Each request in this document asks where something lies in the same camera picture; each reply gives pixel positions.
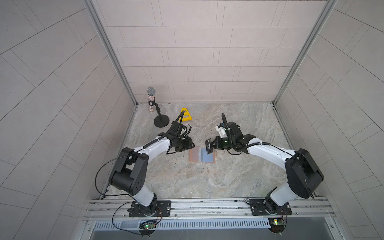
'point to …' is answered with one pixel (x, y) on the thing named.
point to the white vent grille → (212, 223)
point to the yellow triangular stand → (186, 113)
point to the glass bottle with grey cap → (151, 92)
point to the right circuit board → (277, 225)
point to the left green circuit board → (147, 227)
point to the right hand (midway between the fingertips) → (209, 145)
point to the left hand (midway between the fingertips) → (196, 144)
